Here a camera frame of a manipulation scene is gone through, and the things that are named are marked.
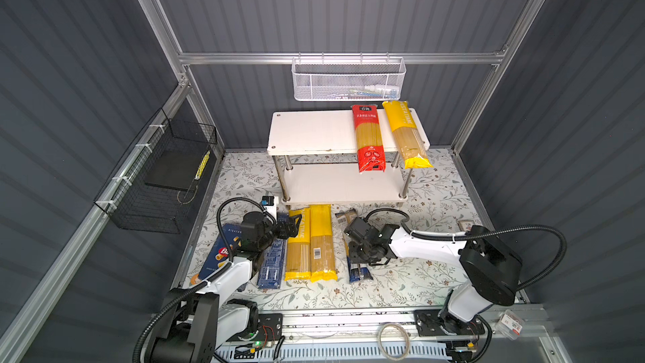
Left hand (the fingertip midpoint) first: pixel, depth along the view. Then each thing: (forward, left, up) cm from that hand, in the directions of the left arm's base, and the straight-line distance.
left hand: (292, 216), depth 86 cm
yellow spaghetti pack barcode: (-10, -8, -9) cm, 15 cm away
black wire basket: (0, +38, +18) cm, 42 cm away
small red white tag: (-32, -65, -8) cm, 73 cm away
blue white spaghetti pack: (-17, -22, -7) cm, 28 cm away
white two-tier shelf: (+38, -7, -11) cm, 40 cm away
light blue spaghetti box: (-17, +6, -7) cm, 19 cm away
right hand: (-11, -21, -9) cm, 25 cm away
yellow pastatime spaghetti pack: (-13, -2, -9) cm, 16 cm away
